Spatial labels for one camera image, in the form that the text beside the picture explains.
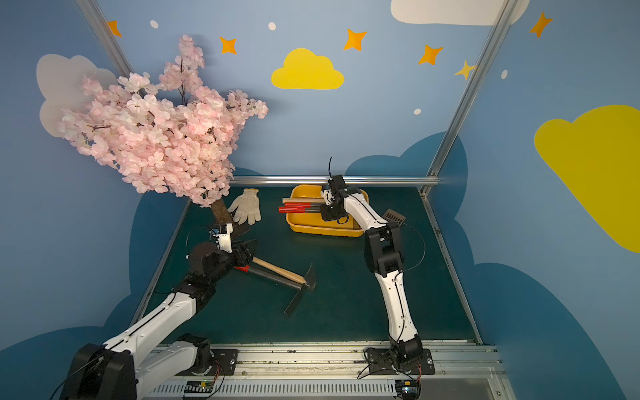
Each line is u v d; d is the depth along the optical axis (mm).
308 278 825
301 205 1048
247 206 1148
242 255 742
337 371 737
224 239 735
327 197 941
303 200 1111
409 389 730
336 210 923
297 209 1044
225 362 748
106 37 732
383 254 633
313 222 1024
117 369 398
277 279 889
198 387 732
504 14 699
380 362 738
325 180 1415
